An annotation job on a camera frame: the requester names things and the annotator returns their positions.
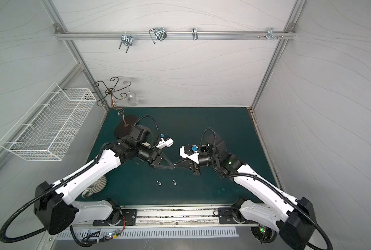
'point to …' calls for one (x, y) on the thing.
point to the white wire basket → (50, 128)
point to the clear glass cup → (132, 99)
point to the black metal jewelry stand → (124, 123)
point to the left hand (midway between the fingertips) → (170, 169)
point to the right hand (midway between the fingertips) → (175, 163)
